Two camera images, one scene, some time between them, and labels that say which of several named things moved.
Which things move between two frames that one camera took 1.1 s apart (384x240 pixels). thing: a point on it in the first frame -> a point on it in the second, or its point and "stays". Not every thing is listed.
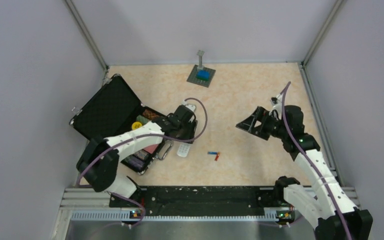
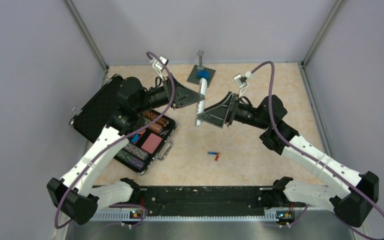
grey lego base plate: (192, 77) stays
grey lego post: (200, 53) stays
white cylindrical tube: (183, 150) -> (200, 105)
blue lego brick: (203, 74) stays
